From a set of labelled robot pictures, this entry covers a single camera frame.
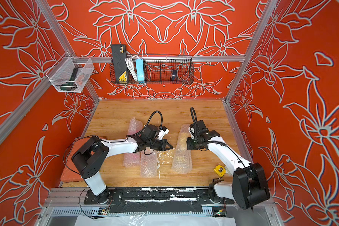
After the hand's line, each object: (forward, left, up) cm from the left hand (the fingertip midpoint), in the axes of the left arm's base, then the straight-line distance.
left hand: (173, 147), depth 83 cm
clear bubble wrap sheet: (-9, -6, 0) cm, 11 cm away
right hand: (+2, -8, +1) cm, 8 cm away
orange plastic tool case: (-26, +36, +26) cm, 51 cm away
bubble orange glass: (-11, +13, +1) cm, 17 cm away
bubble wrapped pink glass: (-9, +23, 0) cm, 25 cm away
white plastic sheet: (-35, +12, -8) cm, 38 cm away
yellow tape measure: (-10, -28, -6) cm, 30 cm away
